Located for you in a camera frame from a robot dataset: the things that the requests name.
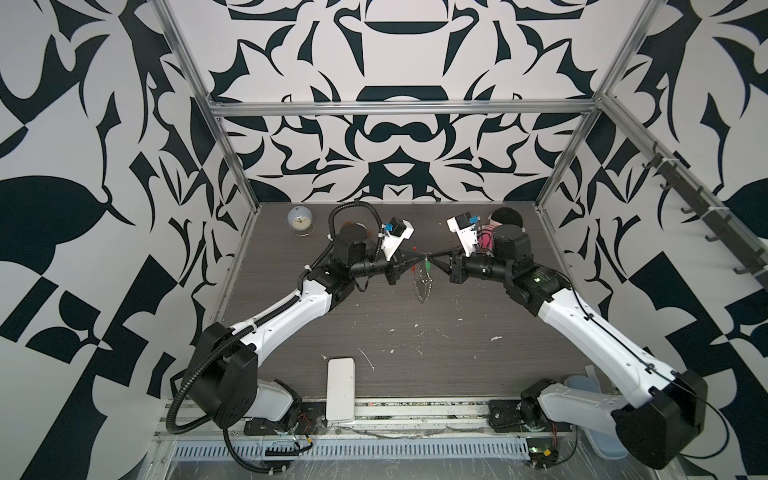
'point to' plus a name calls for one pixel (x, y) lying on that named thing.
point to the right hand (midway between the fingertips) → (433, 256)
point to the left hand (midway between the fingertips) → (427, 249)
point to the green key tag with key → (428, 265)
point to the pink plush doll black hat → (500, 216)
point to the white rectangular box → (340, 390)
